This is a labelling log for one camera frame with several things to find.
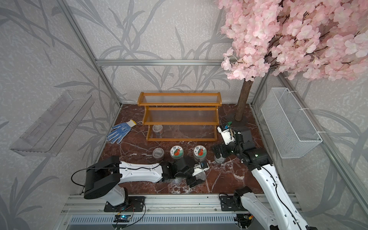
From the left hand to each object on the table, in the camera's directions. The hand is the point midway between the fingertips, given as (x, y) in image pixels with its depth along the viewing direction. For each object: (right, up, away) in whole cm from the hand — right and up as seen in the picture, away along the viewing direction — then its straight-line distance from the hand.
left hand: (202, 175), depth 78 cm
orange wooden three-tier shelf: (-15, +33, +38) cm, 52 cm away
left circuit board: (-41, -18, -7) cm, 45 cm away
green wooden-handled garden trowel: (+22, +27, +27) cm, 44 cm away
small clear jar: (-29, +23, +18) cm, 41 cm away
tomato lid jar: (-15, +11, +7) cm, 20 cm away
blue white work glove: (-59, +22, +26) cm, 68 cm away
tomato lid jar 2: (-1, +11, +6) cm, 13 cm away
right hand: (+9, +19, -5) cm, 22 cm away
